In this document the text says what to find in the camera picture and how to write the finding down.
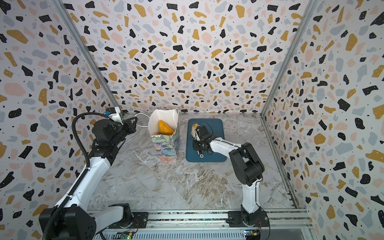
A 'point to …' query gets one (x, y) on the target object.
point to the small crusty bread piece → (194, 128)
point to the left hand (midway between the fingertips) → (136, 115)
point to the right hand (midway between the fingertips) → (192, 142)
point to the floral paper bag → (166, 146)
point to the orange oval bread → (164, 129)
